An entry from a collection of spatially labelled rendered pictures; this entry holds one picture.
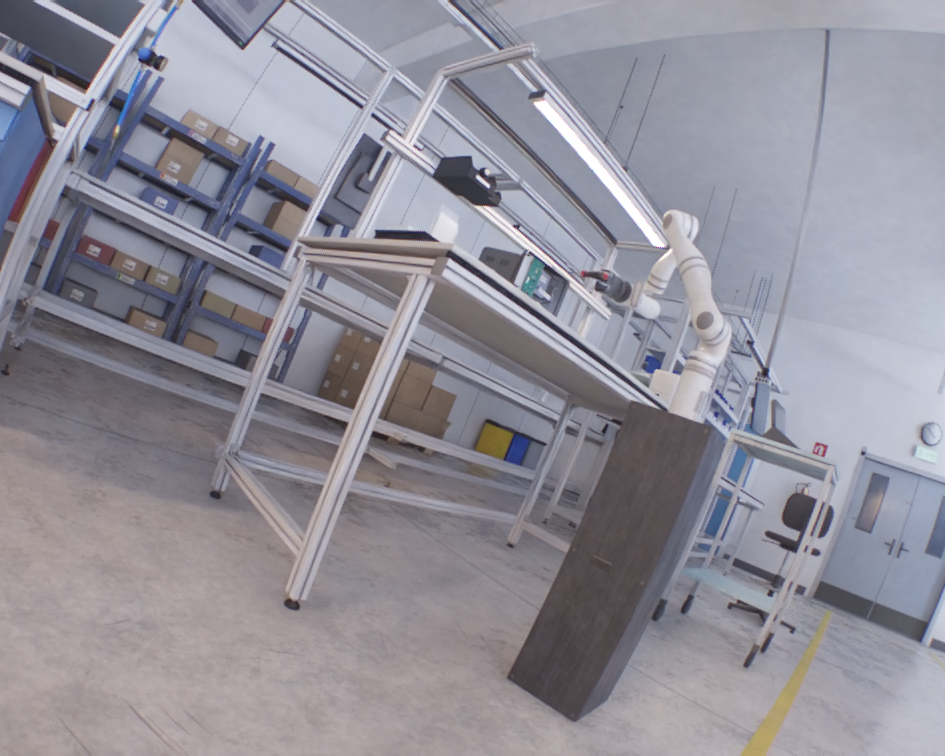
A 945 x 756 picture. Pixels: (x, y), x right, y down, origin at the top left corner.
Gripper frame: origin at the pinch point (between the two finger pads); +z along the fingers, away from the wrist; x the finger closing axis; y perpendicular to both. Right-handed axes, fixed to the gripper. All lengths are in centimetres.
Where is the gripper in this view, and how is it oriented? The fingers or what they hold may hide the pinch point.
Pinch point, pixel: (596, 274)
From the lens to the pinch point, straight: 161.7
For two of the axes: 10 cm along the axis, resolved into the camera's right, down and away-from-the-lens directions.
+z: -7.4, -1.8, -6.5
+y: -6.2, -2.1, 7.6
